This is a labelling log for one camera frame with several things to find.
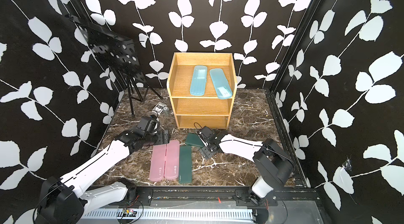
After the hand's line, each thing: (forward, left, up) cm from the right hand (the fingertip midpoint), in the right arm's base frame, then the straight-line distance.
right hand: (208, 146), depth 88 cm
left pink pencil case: (-8, +28, -3) cm, 29 cm away
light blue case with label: (+17, -7, +30) cm, 35 cm away
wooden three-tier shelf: (+14, +1, +15) cm, 20 cm away
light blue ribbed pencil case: (+22, +5, +30) cm, 38 cm away
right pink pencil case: (-8, +20, -1) cm, 21 cm away
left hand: (+2, +24, +10) cm, 26 cm away
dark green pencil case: (-10, +13, -2) cm, 16 cm away
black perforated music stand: (+44, +54, +33) cm, 77 cm away
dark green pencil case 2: (+6, +9, -3) cm, 12 cm away
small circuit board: (-32, +36, -3) cm, 48 cm away
